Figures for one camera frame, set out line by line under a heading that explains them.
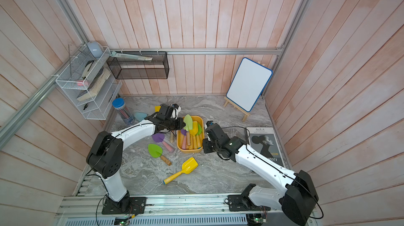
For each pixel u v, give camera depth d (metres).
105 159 0.48
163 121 0.72
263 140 0.92
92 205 0.74
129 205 0.71
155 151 0.91
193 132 0.98
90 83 0.75
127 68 1.05
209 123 0.73
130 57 0.91
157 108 1.12
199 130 0.98
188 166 0.85
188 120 0.93
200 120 0.98
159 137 0.97
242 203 0.66
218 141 0.59
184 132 0.93
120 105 0.89
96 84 0.80
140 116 1.08
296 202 0.38
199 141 0.93
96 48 0.82
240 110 1.02
